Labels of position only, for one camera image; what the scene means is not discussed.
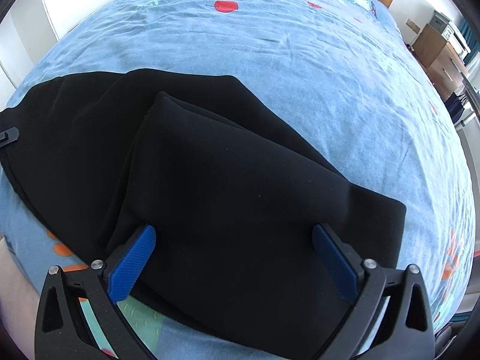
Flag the wooden nightstand drawers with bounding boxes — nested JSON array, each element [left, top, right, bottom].
[[412, 24, 469, 102]]

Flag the white wardrobe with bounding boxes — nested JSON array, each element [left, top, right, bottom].
[[1, 0, 111, 95]]

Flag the teal curtain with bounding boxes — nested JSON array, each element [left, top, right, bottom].
[[459, 19, 479, 64]]

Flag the blue patterned bed sheet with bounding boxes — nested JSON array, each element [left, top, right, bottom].
[[1, 0, 476, 359]]

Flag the grey storage box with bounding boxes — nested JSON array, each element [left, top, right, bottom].
[[429, 10, 451, 35]]

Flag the black pants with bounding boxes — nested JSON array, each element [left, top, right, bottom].
[[1, 69, 406, 359]]

